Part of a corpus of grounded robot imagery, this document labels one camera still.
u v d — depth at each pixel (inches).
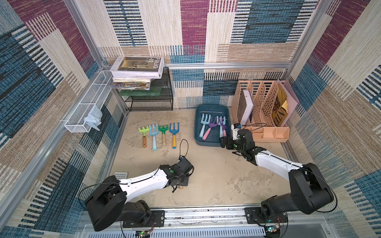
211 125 42.9
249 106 37.3
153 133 41.7
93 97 31.7
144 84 32.1
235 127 31.8
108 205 16.2
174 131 41.7
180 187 32.0
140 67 32.8
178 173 25.3
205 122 43.9
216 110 48.4
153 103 46.9
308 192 17.0
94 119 26.0
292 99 33.1
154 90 38.8
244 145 27.2
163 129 42.6
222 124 42.4
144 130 42.5
